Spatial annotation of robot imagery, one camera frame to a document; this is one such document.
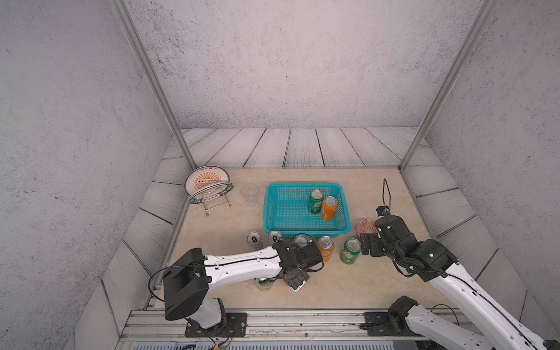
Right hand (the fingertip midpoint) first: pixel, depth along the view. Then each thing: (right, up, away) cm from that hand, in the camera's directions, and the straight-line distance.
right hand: (376, 237), depth 73 cm
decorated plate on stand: (-66, +21, +24) cm, 73 cm away
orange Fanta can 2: (-12, +8, +20) cm, 25 cm away
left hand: (-26, -16, +4) cm, 31 cm away
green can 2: (-17, +10, +23) cm, 30 cm away
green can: (-7, -7, +6) cm, 11 cm away
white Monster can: (-41, -2, +6) cm, 42 cm away
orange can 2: (-30, -14, -3) cm, 33 cm away
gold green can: (-38, -16, +1) cm, 41 cm away
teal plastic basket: (-30, +6, +31) cm, 44 cm away
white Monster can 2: (-35, -1, +7) cm, 35 cm away
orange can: (-15, -5, +8) cm, 18 cm away
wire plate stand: (-65, +11, +31) cm, 73 cm away
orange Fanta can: (-24, -3, +8) cm, 26 cm away
